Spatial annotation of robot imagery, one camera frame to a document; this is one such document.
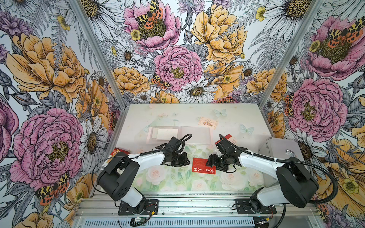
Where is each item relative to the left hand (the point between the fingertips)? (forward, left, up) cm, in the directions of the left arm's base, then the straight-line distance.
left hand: (188, 166), depth 86 cm
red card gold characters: (+2, -7, -3) cm, 8 cm away
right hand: (-2, -14, 0) cm, 14 cm away
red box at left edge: (+11, +45, +1) cm, 46 cm away
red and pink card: (+22, -29, -3) cm, 36 cm away
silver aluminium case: (+4, -51, +13) cm, 53 cm away
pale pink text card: (+25, +16, -2) cm, 30 cm away
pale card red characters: (+36, -17, -3) cm, 40 cm away
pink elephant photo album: (+27, -10, -6) cm, 29 cm away
